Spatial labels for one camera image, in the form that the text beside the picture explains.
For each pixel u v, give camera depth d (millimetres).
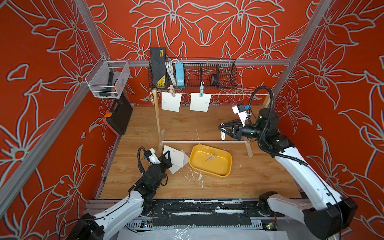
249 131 576
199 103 702
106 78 907
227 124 629
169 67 841
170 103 712
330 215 359
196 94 655
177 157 848
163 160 712
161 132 1036
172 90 640
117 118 905
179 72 894
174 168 854
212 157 899
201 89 635
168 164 722
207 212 727
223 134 634
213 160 898
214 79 932
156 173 619
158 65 875
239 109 571
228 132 622
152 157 727
